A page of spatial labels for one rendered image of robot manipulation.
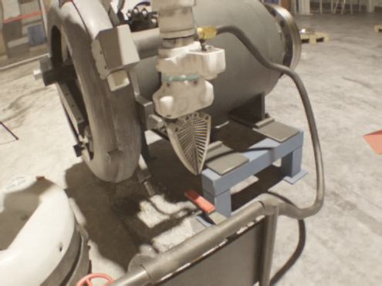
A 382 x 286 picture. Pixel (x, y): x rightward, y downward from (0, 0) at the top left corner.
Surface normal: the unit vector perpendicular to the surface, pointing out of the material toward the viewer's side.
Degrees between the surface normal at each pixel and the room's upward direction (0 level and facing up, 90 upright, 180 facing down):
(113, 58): 68
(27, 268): 56
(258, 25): 61
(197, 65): 90
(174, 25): 91
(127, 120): 96
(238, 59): 85
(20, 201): 73
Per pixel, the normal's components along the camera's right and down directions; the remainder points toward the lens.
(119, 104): 0.55, 0.29
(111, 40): 0.49, -0.03
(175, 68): -0.40, 0.47
